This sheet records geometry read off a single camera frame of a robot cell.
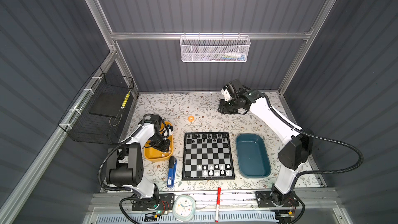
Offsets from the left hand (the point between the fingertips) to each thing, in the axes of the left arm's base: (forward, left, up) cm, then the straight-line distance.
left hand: (163, 149), depth 88 cm
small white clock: (-29, -13, 0) cm, 32 cm away
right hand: (+12, -33, +19) cm, 39 cm away
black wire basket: (+9, +26, +27) cm, 38 cm away
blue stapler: (-12, -6, -1) cm, 14 cm away
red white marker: (-30, -28, -2) cm, 41 cm away
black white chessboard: (-5, -25, -1) cm, 26 cm away
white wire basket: (+76, -35, +19) cm, 86 cm away
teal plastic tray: (-7, -51, -2) cm, 52 cm away
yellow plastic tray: (-1, +6, -3) cm, 7 cm away
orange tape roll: (+23, -16, -3) cm, 28 cm away
